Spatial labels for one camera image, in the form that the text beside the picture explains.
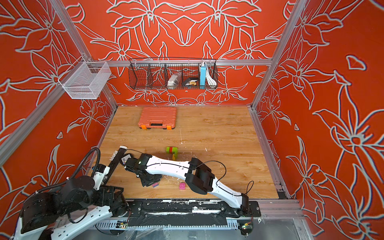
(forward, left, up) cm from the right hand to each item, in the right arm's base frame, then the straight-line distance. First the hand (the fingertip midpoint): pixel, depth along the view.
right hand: (158, 188), depth 78 cm
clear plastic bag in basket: (+56, -6, +30) cm, 64 cm away
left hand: (-4, +12, +16) cm, 21 cm away
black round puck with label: (+17, +24, 0) cm, 29 cm away
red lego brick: (+23, -4, +1) cm, 24 cm away
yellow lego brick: (+18, -6, 0) cm, 19 cm away
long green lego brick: (+22, -7, +1) cm, 23 cm away
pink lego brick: (+2, -13, -1) cm, 13 cm away
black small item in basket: (+53, -17, +31) cm, 64 cm away
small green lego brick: (+22, -2, +1) cm, 22 cm away
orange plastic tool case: (+48, +8, +3) cm, 49 cm away
